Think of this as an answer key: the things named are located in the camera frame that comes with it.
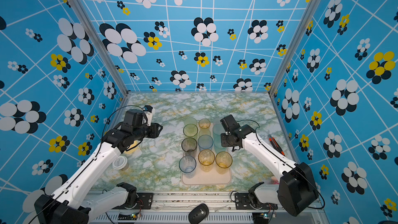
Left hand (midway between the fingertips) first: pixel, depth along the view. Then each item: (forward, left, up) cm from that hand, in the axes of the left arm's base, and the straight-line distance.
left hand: (160, 126), depth 78 cm
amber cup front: (-14, -24, -8) cm, 29 cm away
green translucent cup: (+4, -15, -11) cm, 19 cm away
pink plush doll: (-22, -58, -15) cm, 63 cm away
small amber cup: (+12, -23, -17) cm, 31 cm away
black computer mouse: (-35, -20, -17) cm, 44 cm away
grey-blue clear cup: (-15, -14, -14) cm, 24 cm away
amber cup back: (-11, -33, -18) cm, 40 cm away
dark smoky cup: (-4, -14, -14) cm, 20 cm away
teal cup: (+8, -31, -16) cm, 36 cm away
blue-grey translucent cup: (-5, -23, -8) cm, 25 cm away
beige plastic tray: (-19, -25, -20) cm, 37 cm away
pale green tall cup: (+17, -13, -20) cm, 30 cm away
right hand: (-3, -36, -10) cm, 37 cm away
